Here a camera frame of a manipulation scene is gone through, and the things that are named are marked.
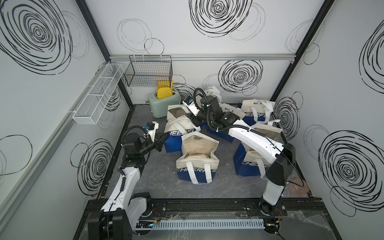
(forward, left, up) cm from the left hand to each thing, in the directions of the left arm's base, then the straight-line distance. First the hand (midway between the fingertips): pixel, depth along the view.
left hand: (167, 133), depth 77 cm
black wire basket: (+84, +31, -17) cm, 92 cm away
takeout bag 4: (+2, -6, +6) cm, 8 cm away
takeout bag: (-13, -41, -2) cm, 43 cm away
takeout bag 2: (-16, -17, -1) cm, 23 cm away
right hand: (+9, -11, +8) cm, 16 cm away
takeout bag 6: (+17, -51, +1) cm, 54 cm away
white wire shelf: (+4, +37, +11) cm, 39 cm away
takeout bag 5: (+29, -25, +5) cm, 39 cm away
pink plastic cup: (-20, -70, -20) cm, 75 cm away
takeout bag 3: (+17, -32, +3) cm, 37 cm away
